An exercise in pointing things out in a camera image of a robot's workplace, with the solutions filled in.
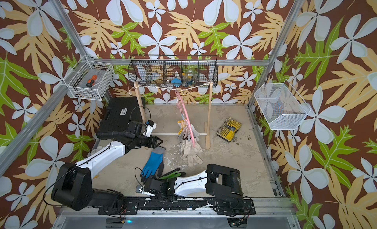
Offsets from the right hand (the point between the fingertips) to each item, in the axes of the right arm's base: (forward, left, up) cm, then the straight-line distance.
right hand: (151, 188), depth 80 cm
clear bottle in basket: (+61, -22, +30) cm, 72 cm away
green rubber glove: (+7, -12, 0) cm, 14 cm away
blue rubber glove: (+11, -1, +3) cm, 11 cm away
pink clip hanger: (+33, -20, +13) cm, 41 cm away
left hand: (+25, -3, +11) cm, 28 cm away
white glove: (+19, -20, +7) cm, 29 cm away
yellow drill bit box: (+38, -49, +3) cm, 62 cm away
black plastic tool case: (+51, +30, +7) cm, 60 cm away
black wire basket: (+66, -11, +31) cm, 74 cm away
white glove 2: (+25, +39, 0) cm, 46 cm away
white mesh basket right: (+35, -74, +27) cm, 86 cm away
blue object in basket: (+57, -13, +29) cm, 65 cm away
